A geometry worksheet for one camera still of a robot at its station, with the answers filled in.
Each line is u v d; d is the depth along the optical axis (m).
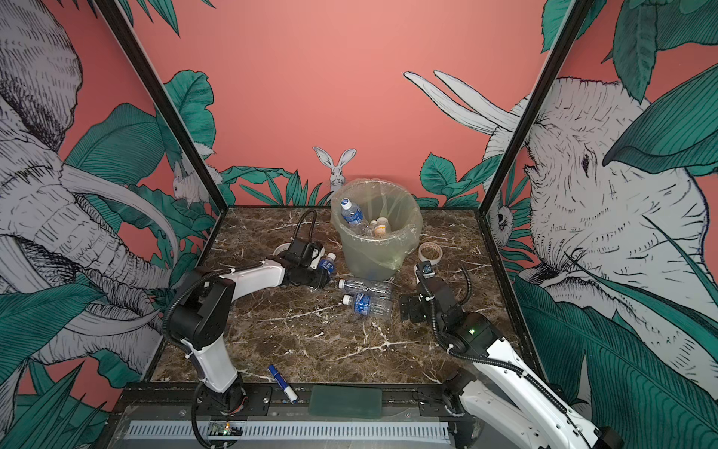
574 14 0.70
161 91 0.85
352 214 0.88
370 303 0.88
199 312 0.49
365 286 0.93
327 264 0.95
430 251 1.07
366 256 0.80
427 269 0.63
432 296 0.52
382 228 0.91
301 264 0.78
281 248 1.01
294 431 0.70
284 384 0.76
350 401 0.73
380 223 0.95
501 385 0.46
